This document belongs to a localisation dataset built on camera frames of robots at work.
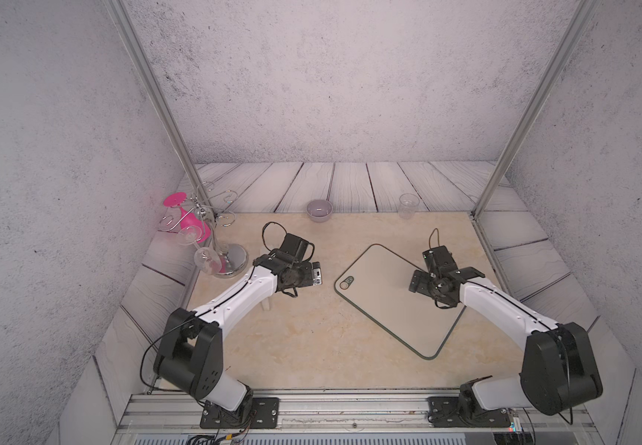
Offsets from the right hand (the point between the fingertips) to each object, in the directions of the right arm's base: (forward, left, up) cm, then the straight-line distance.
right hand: (426, 286), depth 88 cm
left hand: (+1, +36, +4) cm, 36 cm away
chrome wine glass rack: (+15, +67, +21) cm, 72 cm away
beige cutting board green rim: (+9, +14, -13) cm, 20 cm away
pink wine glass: (+17, +77, +12) cm, 79 cm away
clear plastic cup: (+43, -2, -4) cm, 43 cm away
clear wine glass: (+5, +69, +7) cm, 70 cm away
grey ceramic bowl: (+40, +36, -4) cm, 53 cm away
